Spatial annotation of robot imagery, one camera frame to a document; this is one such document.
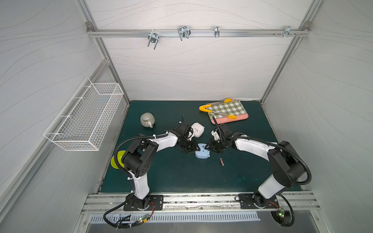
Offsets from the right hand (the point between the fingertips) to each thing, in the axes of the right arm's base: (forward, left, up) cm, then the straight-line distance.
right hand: (205, 147), depth 89 cm
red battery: (-7, -10, -4) cm, 13 cm away
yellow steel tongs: (+35, +2, -2) cm, 35 cm away
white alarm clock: (+14, +5, -1) cm, 15 cm away
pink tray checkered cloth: (+36, -13, -5) cm, 38 cm away
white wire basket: (-4, +60, +27) cm, 66 cm away
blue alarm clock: (-3, +1, -2) cm, 4 cm away
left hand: (-2, +4, -1) cm, 5 cm away
